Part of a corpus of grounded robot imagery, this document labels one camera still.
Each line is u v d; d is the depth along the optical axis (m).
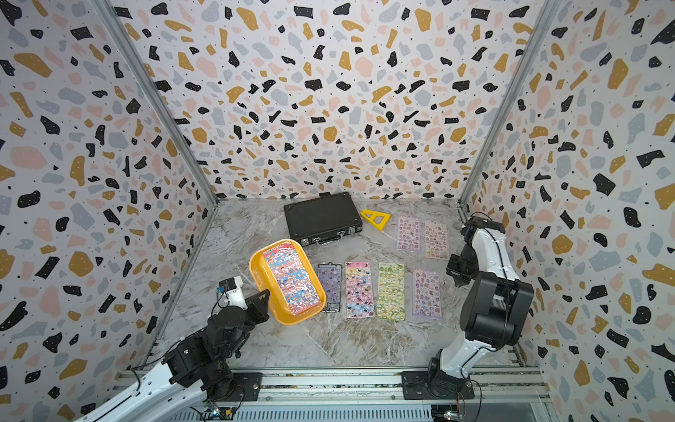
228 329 0.55
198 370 0.54
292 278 0.82
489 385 0.76
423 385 0.74
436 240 1.09
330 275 0.97
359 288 0.95
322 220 1.10
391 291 0.94
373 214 1.16
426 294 0.93
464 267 0.74
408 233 1.11
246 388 0.74
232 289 0.66
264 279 0.79
